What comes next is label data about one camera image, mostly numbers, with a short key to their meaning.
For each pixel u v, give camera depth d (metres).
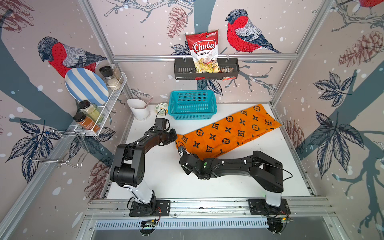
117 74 0.86
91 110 0.64
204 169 0.62
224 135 1.01
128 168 0.48
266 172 0.47
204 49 0.80
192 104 1.22
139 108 1.06
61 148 0.56
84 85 0.70
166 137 0.81
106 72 0.79
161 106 1.15
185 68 0.95
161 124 0.77
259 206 0.73
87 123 0.61
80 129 0.64
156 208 0.73
